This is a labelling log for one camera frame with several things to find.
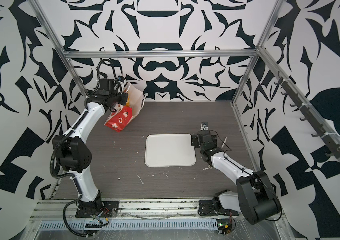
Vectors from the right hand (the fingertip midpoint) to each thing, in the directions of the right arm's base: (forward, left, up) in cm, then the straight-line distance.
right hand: (203, 134), depth 89 cm
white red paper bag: (+10, +49, +7) cm, 50 cm away
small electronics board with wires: (-43, -6, -11) cm, 45 cm away
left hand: (+19, +45, +18) cm, 52 cm away
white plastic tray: (-5, +20, -10) cm, 23 cm away
